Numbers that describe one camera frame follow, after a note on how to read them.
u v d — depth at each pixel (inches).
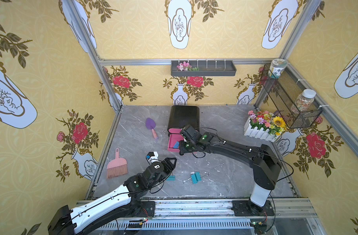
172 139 36.3
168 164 27.4
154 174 22.7
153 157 28.8
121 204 20.7
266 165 17.9
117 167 34.6
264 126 35.7
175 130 33.5
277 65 33.2
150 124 43.2
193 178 32.9
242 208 28.8
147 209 28.9
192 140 25.1
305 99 25.6
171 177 33.5
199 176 33.5
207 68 36.4
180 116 36.5
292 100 28.3
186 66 34.6
